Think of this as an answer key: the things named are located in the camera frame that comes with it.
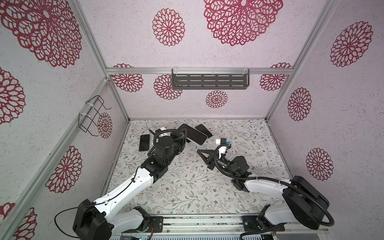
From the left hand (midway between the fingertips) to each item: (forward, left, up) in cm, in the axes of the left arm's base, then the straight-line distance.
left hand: (187, 130), depth 72 cm
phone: (-5, -3, +1) cm, 6 cm away
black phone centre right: (+27, -12, -32) cm, 43 cm away
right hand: (-10, -5, -4) cm, 11 cm away
